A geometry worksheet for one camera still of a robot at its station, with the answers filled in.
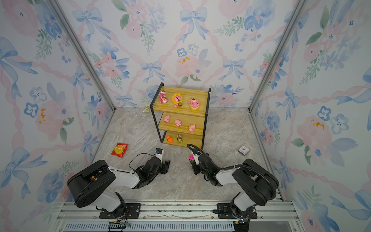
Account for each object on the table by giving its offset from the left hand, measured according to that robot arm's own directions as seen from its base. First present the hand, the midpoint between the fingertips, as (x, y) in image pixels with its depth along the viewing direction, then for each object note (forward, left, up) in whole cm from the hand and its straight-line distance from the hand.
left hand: (167, 160), depth 91 cm
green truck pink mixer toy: (+1, -15, +1) cm, 15 cm away
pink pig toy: (+15, -7, +18) cm, 25 cm away
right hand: (+1, -16, -1) cm, 16 cm away
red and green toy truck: (+14, -7, +3) cm, 16 cm away
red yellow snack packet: (+7, +31, +1) cm, 32 cm away
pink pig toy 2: (+12, -15, +18) cm, 26 cm away
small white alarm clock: (+7, -49, +1) cm, 50 cm away
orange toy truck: (+15, 0, +2) cm, 15 cm away
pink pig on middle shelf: (+18, 0, +18) cm, 26 cm away
